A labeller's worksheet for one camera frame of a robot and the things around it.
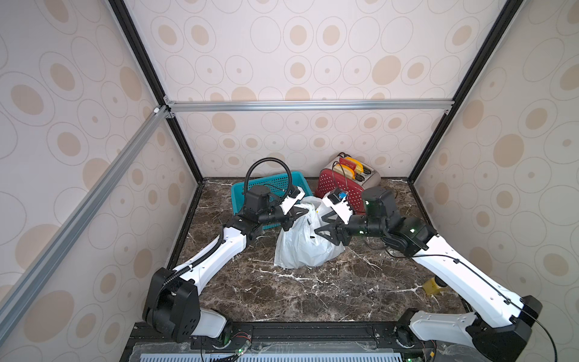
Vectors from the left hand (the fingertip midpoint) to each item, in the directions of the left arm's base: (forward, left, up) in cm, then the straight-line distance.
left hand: (310, 209), depth 74 cm
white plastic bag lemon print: (-10, +3, -7) cm, 13 cm away
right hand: (-10, -2, +4) cm, 11 cm away
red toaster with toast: (+24, -18, -7) cm, 30 cm away
